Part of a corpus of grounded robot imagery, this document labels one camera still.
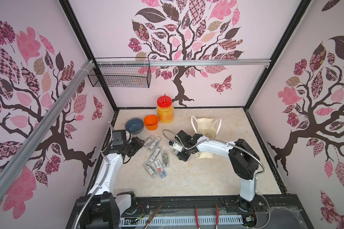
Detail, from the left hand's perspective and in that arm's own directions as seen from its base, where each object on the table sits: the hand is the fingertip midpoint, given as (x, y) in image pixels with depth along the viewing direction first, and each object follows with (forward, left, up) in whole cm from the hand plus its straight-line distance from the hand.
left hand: (142, 146), depth 83 cm
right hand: (0, -23, -10) cm, 25 cm away
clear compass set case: (+10, 0, -10) cm, 14 cm away
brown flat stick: (-35, -7, -12) cm, 37 cm away
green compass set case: (-3, -13, -11) cm, 17 cm away
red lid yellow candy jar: (+28, -13, 0) cm, 31 cm away
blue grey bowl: (+24, +12, -10) cm, 29 cm away
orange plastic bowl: (+27, -1, -10) cm, 28 cm away
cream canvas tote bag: (+17, -41, -4) cm, 45 cm away
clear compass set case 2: (+8, -5, -11) cm, 15 cm away
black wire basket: (+67, +28, +5) cm, 73 cm away
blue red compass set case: (-12, -11, -12) cm, 20 cm away
